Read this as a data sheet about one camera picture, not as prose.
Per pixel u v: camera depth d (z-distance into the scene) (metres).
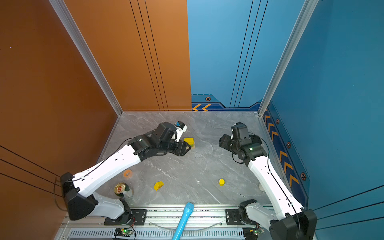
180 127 0.63
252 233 0.71
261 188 0.82
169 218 0.76
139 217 0.73
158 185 0.82
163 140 0.55
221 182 0.83
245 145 0.56
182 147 0.62
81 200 0.41
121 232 0.71
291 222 0.37
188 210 0.73
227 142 0.68
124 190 0.72
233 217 0.72
